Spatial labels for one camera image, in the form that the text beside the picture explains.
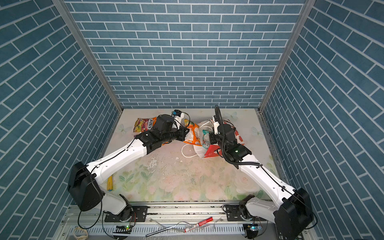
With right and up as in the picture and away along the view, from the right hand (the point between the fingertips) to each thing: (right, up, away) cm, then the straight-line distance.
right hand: (212, 126), depth 79 cm
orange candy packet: (-48, 0, +27) cm, 55 cm away
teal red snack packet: (-2, -9, +12) cm, 15 cm away
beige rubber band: (-60, -51, -12) cm, 79 cm away
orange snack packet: (-11, -5, 0) cm, 12 cm away
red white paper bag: (0, -14, +3) cm, 15 cm away
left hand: (-12, -2, -1) cm, 12 cm away
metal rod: (-23, -48, -10) cm, 54 cm away
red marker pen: (-7, -47, -9) cm, 48 cm away
